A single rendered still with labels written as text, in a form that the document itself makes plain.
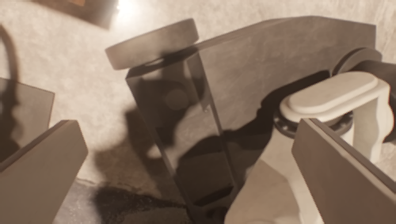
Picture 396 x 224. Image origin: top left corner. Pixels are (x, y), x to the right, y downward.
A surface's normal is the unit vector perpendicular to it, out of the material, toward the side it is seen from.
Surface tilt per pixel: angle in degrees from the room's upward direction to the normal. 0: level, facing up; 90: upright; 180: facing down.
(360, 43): 0
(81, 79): 0
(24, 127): 0
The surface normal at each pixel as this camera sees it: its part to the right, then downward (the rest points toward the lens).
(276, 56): 0.25, 0.36
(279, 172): -0.29, -0.86
